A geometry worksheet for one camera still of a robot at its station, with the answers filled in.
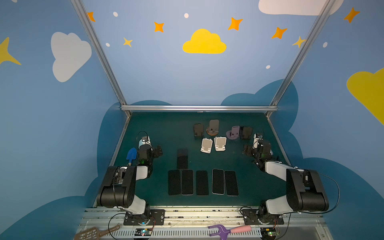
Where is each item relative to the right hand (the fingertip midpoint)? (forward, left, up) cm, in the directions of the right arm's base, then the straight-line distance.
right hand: (253, 144), depth 95 cm
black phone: (-9, +46, -8) cm, 47 cm away
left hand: (-5, +64, 0) cm, 64 cm away
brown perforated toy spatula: (-51, +84, -6) cm, 99 cm away
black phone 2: (-25, +49, -5) cm, 55 cm away
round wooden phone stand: (+12, +25, -2) cm, 28 cm away
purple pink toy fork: (-48, +22, -7) cm, 53 cm away
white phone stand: (-1, +30, -3) cm, 30 cm away
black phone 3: (-25, +32, -7) cm, 41 cm away
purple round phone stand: (+10, +10, -3) cm, 15 cm away
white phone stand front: (+4, +20, -7) cm, 22 cm away
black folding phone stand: (+11, +35, -3) cm, 37 cm away
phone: (-24, +15, -8) cm, 29 cm away
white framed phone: (-23, +23, -7) cm, 33 cm away
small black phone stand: (+11, +2, -2) cm, 11 cm away
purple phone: (-26, +41, -3) cm, 48 cm away
